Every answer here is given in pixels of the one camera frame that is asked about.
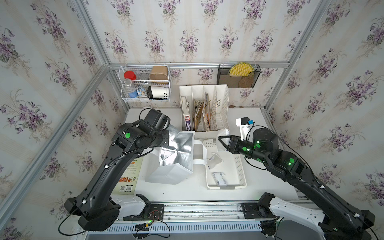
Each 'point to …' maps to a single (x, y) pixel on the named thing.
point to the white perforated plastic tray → (231, 166)
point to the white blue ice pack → (219, 178)
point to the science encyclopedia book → (186, 104)
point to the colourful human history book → (206, 113)
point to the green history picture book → (127, 183)
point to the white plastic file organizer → (219, 95)
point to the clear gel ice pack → (213, 160)
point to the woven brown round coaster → (246, 81)
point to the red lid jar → (130, 75)
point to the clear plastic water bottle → (130, 88)
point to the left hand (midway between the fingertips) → (168, 140)
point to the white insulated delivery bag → (168, 164)
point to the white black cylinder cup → (158, 91)
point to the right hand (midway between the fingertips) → (222, 139)
